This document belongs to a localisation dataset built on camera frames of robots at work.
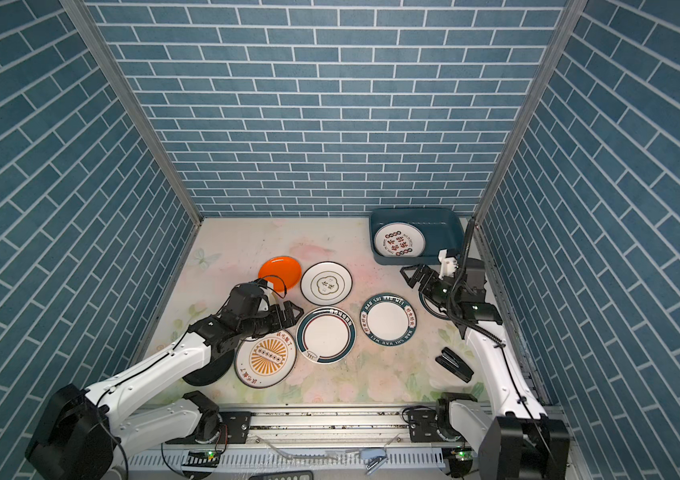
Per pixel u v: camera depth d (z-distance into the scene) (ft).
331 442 2.41
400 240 3.70
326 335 2.97
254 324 2.24
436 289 2.31
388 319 3.13
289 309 2.47
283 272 3.45
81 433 1.30
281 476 2.17
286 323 2.42
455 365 2.70
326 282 3.34
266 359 2.77
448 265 2.44
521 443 1.28
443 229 3.90
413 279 2.36
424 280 2.32
